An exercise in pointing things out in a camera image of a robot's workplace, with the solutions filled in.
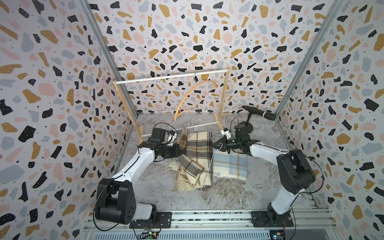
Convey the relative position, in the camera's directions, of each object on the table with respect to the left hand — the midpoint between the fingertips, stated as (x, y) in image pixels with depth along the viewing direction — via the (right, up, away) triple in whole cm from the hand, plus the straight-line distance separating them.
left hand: (183, 151), depth 84 cm
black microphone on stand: (+43, +13, +25) cm, 51 cm away
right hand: (+16, +3, +1) cm, 17 cm away
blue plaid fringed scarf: (+30, -10, +8) cm, 32 cm away
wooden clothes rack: (+25, +16, +32) cm, 43 cm away
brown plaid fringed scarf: (+6, -10, -4) cm, 12 cm away
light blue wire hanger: (+15, -10, +3) cm, 18 cm away
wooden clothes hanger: (+7, +35, +33) cm, 48 cm away
